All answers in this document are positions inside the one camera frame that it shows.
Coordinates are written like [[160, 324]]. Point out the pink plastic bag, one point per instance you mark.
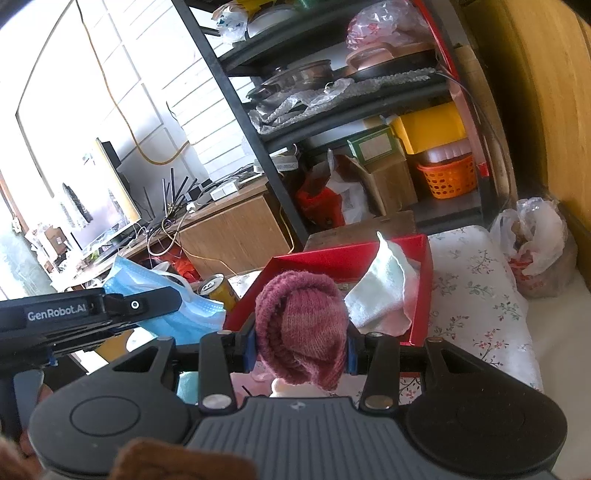
[[398, 23]]

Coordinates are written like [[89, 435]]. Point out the yellow storage box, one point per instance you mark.
[[426, 129]]

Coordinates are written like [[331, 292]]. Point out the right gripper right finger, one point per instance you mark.
[[377, 356]]

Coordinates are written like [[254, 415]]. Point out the orange plastic basket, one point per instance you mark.
[[451, 180]]

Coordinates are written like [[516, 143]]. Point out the bubble wrap sheet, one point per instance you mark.
[[307, 104]]

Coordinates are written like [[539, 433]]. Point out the flat screen television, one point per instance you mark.
[[86, 197]]

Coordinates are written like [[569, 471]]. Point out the wooden tv cabinet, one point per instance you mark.
[[237, 234]]

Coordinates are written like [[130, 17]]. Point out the brown cardboard box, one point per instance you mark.
[[387, 180]]

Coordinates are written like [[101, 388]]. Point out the blue face mask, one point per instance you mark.
[[167, 309]]

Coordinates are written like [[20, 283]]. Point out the white folded towel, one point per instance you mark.
[[384, 299]]

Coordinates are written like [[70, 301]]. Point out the red cardboard box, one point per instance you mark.
[[343, 264]]

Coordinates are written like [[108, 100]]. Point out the white plastic bag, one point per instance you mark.
[[539, 247]]

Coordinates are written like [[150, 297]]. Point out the green white carton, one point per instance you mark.
[[374, 144]]

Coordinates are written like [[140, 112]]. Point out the steel pot with lid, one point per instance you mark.
[[309, 76]]

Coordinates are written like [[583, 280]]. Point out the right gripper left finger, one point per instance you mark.
[[219, 355]]

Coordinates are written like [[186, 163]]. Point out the black metal shelving unit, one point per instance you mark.
[[316, 30]]

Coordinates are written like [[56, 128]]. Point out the copper lidded pot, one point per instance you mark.
[[382, 59]]

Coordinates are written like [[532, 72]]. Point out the yellow blue drink can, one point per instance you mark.
[[218, 288]]

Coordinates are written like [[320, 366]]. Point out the black wifi router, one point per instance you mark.
[[167, 195]]

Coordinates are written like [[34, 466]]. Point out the red plastic bag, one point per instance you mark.
[[320, 204]]

